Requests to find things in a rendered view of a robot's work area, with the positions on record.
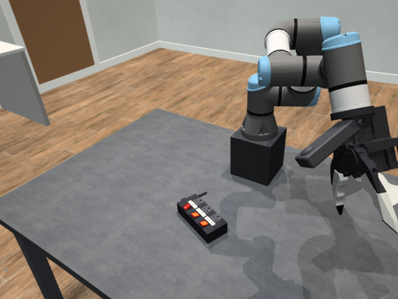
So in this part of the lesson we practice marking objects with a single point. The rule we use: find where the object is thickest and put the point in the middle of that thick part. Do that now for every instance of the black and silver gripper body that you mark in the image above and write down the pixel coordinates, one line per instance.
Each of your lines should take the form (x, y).
(373, 139)

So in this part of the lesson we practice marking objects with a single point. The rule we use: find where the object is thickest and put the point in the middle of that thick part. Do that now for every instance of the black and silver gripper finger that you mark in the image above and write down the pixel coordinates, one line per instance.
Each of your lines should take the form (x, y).
(383, 194)
(342, 187)

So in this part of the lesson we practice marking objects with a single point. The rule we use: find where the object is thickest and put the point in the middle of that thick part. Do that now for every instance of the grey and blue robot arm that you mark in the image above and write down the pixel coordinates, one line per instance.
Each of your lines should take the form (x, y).
(333, 62)

